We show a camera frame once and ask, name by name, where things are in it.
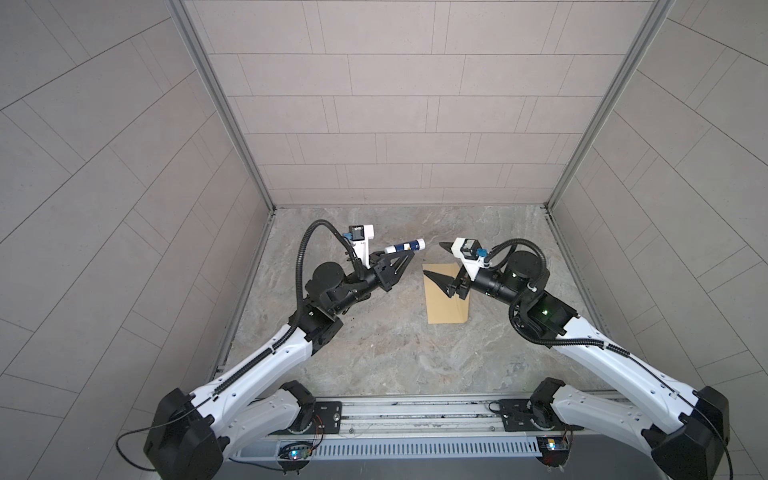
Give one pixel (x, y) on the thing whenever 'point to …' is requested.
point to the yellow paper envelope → (440, 307)
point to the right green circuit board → (554, 449)
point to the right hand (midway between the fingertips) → (434, 260)
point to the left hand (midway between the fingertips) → (417, 256)
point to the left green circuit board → (296, 452)
